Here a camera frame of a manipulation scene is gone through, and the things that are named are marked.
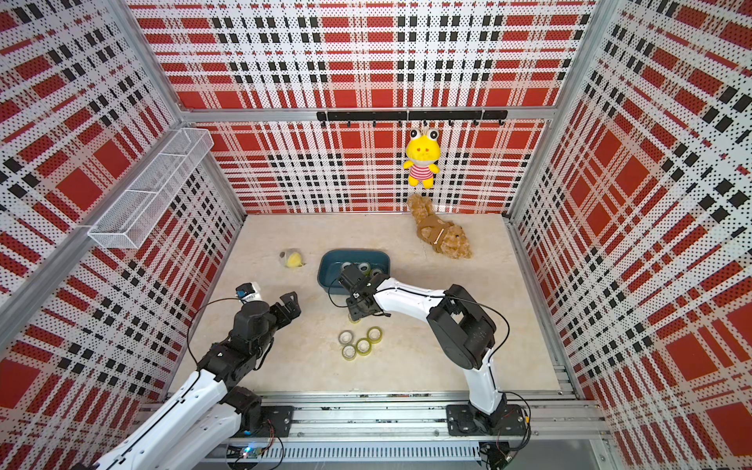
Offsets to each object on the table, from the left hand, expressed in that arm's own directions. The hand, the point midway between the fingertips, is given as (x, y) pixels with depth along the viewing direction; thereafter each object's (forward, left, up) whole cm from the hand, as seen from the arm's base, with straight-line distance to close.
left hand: (290, 300), depth 83 cm
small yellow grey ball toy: (+22, +7, -9) cm, 25 cm away
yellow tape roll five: (-11, -16, -12) cm, 23 cm away
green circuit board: (-35, +4, -11) cm, 37 cm away
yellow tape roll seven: (+21, -12, -12) cm, 26 cm away
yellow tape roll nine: (+16, -23, -10) cm, 30 cm away
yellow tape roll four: (-7, -23, -13) cm, 27 cm away
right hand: (+2, -21, -9) cm, 23 cm away
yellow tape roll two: (-3, -18, -8) cm, 20 cm away
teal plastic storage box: (+22, -7, -11) cm, 25 cm away
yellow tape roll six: (-9, -21, -12) cm, 26 cm away
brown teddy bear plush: (+27, -48, -5) cm, 56 cm away
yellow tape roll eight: (+22, -18, -15) cm, 32 cm away
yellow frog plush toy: (+41, -40, +21) cm, 61 cm away
